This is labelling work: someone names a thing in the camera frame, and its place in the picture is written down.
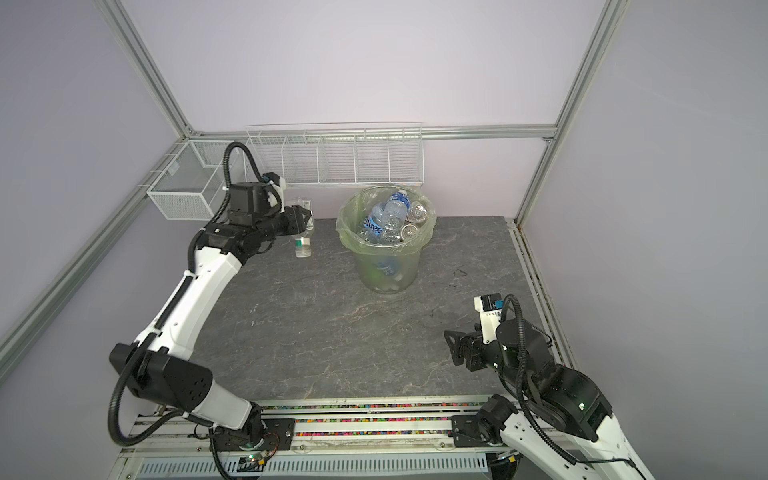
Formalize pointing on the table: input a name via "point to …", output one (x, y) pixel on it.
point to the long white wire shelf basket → (314, 155)
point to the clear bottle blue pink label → (375, 227)
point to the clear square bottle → (303, 241)
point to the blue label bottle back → (397, 208)
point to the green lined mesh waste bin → (392, 266)
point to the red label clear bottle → (417, 212)
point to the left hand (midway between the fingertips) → (303, 216)
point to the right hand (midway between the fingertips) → (463, 332)
